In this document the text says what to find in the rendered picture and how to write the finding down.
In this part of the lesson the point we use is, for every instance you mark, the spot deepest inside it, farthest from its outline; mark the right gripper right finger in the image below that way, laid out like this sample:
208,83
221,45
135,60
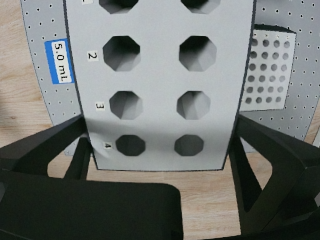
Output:
295,173

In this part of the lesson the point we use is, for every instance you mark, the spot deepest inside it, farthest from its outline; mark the white plate with round holes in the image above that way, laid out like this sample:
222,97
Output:
213,65

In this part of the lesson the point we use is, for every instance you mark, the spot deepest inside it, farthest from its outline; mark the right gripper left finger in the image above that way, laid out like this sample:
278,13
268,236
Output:
33,153

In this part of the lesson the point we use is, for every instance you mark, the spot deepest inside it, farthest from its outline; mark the grey rectangular base plate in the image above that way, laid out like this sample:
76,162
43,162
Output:
43,20

